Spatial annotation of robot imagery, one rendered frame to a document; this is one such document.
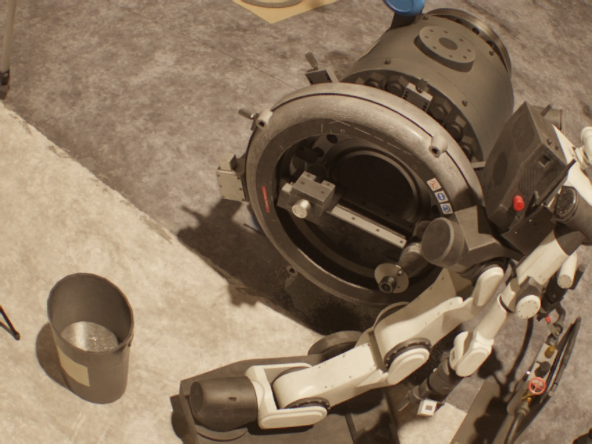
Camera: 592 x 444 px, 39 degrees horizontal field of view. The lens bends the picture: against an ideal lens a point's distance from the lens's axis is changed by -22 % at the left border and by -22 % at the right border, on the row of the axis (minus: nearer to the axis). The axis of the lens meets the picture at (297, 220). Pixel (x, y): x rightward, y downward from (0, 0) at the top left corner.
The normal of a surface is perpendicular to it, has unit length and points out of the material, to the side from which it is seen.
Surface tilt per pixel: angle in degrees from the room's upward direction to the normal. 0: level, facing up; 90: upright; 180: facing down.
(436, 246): 63
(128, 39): 0
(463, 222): 18
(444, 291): 56
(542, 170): 82
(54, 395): 0
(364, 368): 37
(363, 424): 0
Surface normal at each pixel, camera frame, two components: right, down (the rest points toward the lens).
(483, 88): 0.66, -0.29
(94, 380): 0.14, 0.77
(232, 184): -0.45, 0.59
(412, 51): -0.08, -0.78
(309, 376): -0.19, -0.60
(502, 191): -0.93, -0.29
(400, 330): -0.50, -0.47
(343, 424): 0.19, -0.67
